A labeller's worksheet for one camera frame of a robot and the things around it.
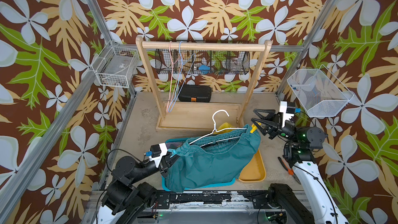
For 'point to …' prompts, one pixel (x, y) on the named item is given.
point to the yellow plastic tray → (255, 171)
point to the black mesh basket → (202, 62)
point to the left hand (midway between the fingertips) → (182, 149)
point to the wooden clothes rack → (200, 116)
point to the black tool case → (195, 93)
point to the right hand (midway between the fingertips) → (253, 118)
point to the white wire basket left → (116, 66)
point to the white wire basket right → (321, 93)
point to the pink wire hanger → (175, 82)
